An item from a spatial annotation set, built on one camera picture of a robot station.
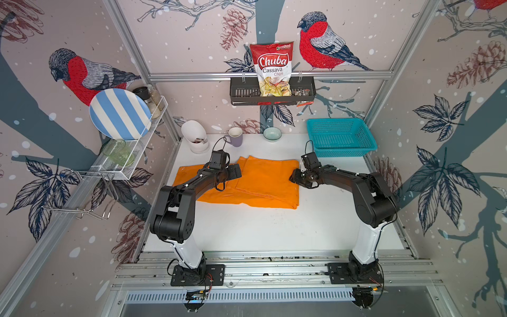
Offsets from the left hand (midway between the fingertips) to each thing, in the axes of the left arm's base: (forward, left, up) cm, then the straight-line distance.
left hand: (236, 167), depth 97 cm
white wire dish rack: (-19, +40, +26) cm, 52 cm away
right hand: (-2, -28, -6) cm, 29 cm away
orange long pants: (-7, -14, -3) cm, 15 cm away
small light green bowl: (+29, -19, -5) cm, 35 cm away
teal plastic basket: (+29, -63, -9) cm, 70 cm away
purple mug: (+22, +3, 0) cm, 22 cm away
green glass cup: (-12, +39, +27) cm, 49 cm away
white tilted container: (+22, +25, +3) cm, 34 cm away
